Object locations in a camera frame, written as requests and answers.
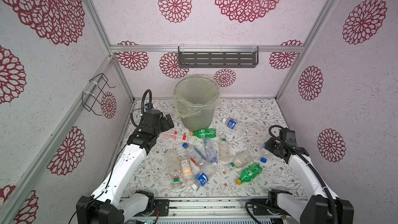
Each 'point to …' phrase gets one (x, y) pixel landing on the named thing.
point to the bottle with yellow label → (186, 168)
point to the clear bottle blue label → (231, 123)
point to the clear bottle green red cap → (173, 164)
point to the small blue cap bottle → (263, 159)
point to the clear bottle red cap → (172, 135)
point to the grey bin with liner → (195, 100)
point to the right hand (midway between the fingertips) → (268, 142)
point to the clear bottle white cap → (224, 150)
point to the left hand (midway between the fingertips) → (163, 120)
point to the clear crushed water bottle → (210, 151)
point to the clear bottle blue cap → (195, 155)
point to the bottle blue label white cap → (202, 178)
